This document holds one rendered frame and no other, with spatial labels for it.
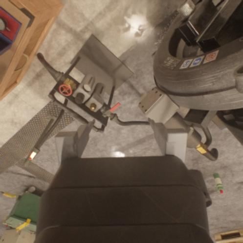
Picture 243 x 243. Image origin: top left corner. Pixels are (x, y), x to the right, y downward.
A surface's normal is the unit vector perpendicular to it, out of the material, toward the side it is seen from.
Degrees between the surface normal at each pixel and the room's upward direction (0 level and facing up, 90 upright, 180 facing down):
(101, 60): 0
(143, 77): 0
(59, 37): 0
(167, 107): 23
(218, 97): 33
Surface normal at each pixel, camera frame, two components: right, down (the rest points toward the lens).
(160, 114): 0.16, 0.41
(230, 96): -0.42, 0.81
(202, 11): 0.32, 0.23
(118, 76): -0.11, 0.65
